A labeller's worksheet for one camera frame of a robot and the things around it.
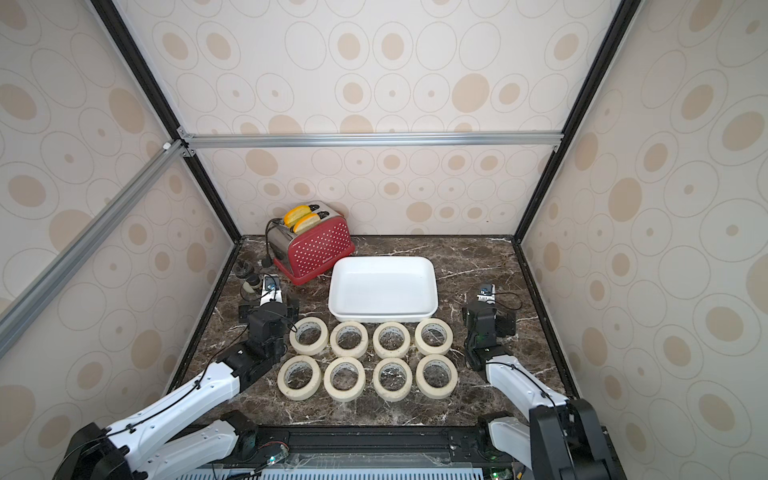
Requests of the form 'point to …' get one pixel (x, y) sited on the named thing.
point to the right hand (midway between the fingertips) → (493, 307)
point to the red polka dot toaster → (303, 255)
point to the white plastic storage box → (383, 289)
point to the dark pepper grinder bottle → (250, 287)
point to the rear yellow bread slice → (295, 214)
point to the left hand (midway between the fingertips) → (276, 290)
